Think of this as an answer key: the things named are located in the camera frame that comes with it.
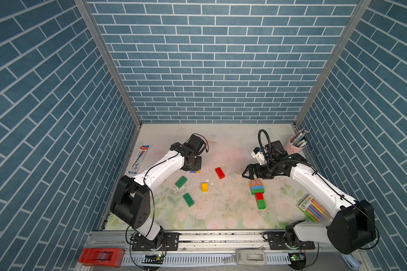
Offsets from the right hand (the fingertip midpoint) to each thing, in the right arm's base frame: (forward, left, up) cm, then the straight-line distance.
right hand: (251, 174), depth 81 cm
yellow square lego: (-4, +23, -9) cm, 25 cm away
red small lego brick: (-5, -6, -12) cm, 15 cm away
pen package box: (+11, +65, -12) cm, 67 cm away
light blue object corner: (-30, -40, -11) cm, 51 cm away
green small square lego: (-9, -6, -13) cm, 17 cm away
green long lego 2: (-1, +36, -12) cm, 38 cm away
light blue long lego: (0, -5, -11) cm, 13 cm away
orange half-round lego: (+1, -4, -10) cm, 11 cm away
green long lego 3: (-10, +30, -12) cm, 34 cm away
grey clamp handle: (-32, +1, -11) cm, 34 cm away
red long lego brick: (+6, +15, -11) cm, 20 cm away
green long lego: (0, -5, -13) cm, 13 cm away
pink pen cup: (+21, -26, -4) cm, 34 cm away
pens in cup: (+25, -29, 0) cm, 38 cm away
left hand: (+4, +27, -2) cm, 27 cm away
